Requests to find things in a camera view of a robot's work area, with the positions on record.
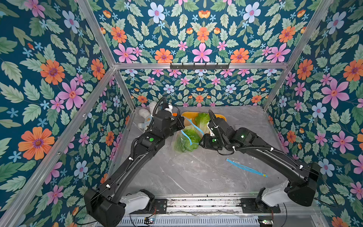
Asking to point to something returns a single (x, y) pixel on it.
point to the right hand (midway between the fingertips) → (202, 140)
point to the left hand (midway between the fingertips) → (186, 117)
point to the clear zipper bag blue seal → (189, 124)
